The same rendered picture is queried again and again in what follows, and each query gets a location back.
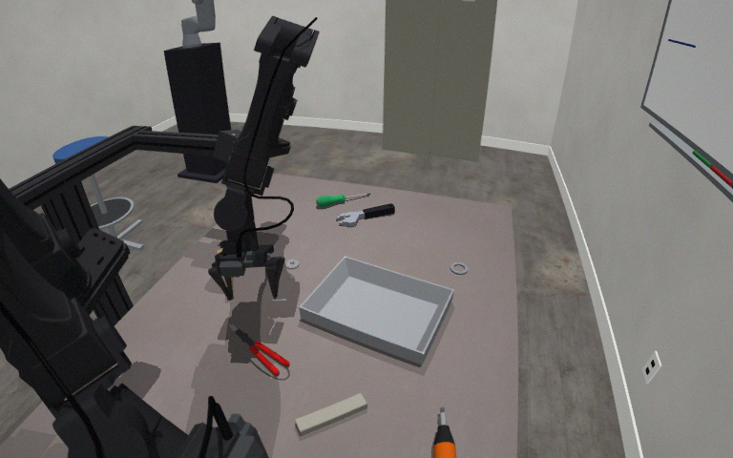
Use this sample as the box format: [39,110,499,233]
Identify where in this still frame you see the orange-handled screwdriver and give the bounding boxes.
[433,407,456,458]

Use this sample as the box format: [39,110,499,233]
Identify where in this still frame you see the green-handled screwdriver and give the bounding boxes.
[316,194,368,207]

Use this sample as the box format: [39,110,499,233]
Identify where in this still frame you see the red-handled pliers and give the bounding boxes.
[229,324,290,375]

